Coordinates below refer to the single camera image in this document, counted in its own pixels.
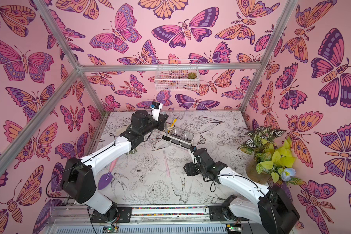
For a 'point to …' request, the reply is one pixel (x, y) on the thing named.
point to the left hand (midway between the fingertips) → (169, 114)
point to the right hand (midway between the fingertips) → (189, 165)
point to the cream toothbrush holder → (179, 136)
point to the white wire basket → (171, 75)
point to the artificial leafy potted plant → (272, 162)
